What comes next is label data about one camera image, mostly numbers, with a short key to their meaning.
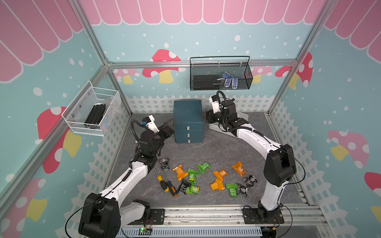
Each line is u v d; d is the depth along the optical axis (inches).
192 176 34.2
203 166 35.5
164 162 36.1
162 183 32.9
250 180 33.5
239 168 35.2
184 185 32.7
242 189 32.0
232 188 32.5
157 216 29.3
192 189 32.0
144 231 28.6
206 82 33.5
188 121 33.8
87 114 28.5
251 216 29.1
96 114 27.7
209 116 29.9
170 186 32.1
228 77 34.9
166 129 27.1
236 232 28.0
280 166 19.0
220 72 36.6
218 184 33.0
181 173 34.5
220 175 34.3
